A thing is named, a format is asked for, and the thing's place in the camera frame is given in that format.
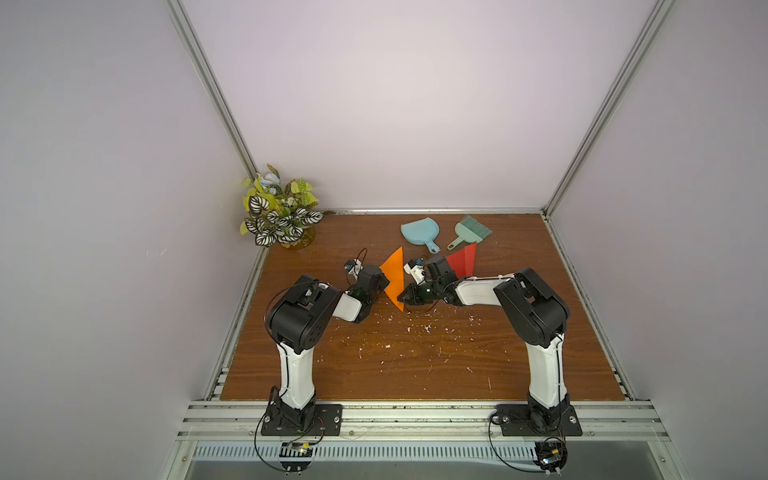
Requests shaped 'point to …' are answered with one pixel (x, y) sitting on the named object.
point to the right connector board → (550, 455)
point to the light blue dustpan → (422, 231)
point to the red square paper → (463, 261)
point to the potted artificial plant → (278, 212)
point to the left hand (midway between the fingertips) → (389, 271)
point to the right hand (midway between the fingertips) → (398, 293)
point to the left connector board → (295, 449)
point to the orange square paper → (394, 270)
